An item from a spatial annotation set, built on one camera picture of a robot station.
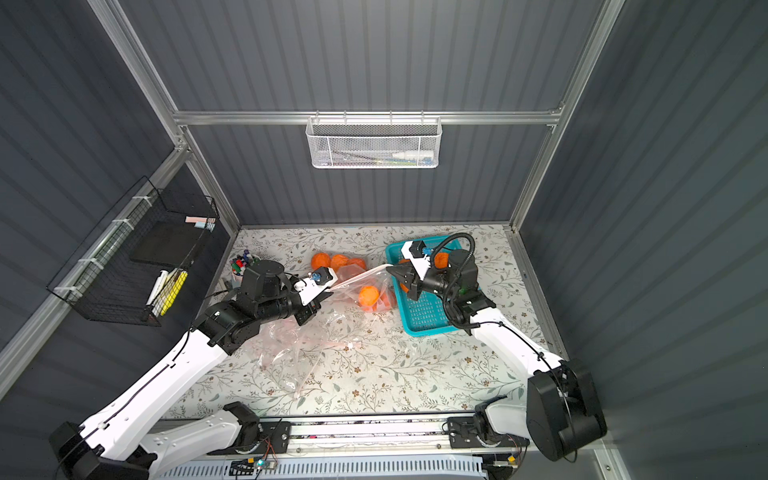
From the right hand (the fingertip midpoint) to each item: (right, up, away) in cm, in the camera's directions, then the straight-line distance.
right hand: (396, 266), depth 74 cm
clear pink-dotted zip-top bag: (-27, -24, +6) cm, 37 cm away
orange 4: (-8, -8, +6) cm, 12 cm away
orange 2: (-20, +1, +28) cm, 34 cm away
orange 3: (-13, +1, +28) cm, 31 cm away
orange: (-26, +1, +28) cm, 38 cm away
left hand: (-18, -5, -3) cm, 19 cm away
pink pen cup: (-51, -5, +20) cm, 55 cm away
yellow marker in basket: (-52, -6, -5) cm, 53 cm away
